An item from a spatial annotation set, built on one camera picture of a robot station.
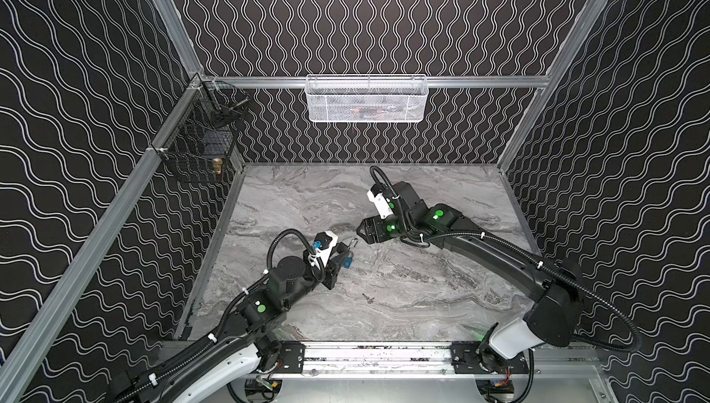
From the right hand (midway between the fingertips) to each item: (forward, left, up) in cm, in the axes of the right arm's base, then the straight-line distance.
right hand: (366, 228), depth 78 cm
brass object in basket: (+16, +45, +11) cm, 49 cm away
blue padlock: (-1, +7, -19) cm, 20 cm away
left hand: (-8, +4, +3) cm, 10 cm away
